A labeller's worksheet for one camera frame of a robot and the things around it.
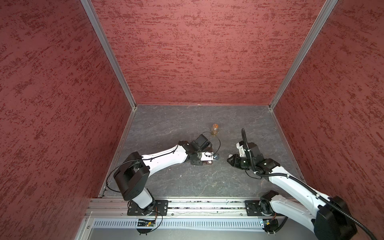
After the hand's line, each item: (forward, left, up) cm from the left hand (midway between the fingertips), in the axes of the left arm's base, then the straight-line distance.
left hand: (199, 155), depth 86 cm
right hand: (-5, -16, +1) cm, 17 cm away
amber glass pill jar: (+20, -11, -3) cm, 23 cm away
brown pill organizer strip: (-4, -4, +17) cm, 18 cm away
